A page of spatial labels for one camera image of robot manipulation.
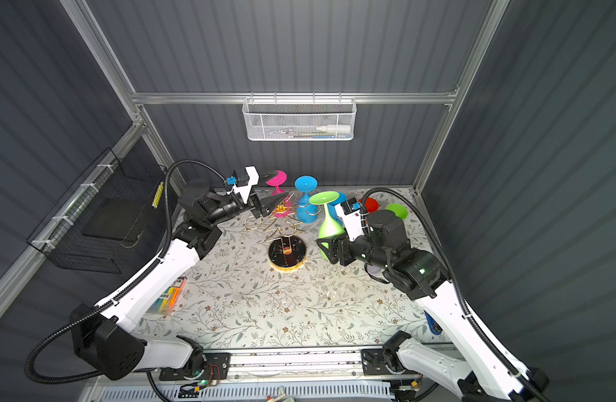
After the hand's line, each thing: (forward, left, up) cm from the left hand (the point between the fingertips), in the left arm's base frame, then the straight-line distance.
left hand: (280, 179), depth 63 cm
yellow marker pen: (+14, +43, -17) cm, 49 cm away
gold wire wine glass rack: (+4, +2, -41) cm, 41 cm away
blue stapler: (-27, -46, -41) cm, 67 cm away
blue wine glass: (+8, -7, -22) cm, 24 cm away
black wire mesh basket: (+4, +53, -17) cm, 56 cm away
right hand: (-12, -12, -10) cm, 20 cm away
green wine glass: (+14, -43, -31) cm, 55 cm away
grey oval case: (-6, -31, -41) cm, 51 cm away
